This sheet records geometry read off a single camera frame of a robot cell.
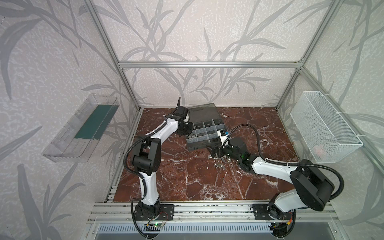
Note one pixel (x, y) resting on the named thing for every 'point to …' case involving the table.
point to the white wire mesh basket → (330, 138)
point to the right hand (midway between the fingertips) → (212, 138)
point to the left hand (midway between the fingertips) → (193, 126)
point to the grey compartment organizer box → (207, 123)
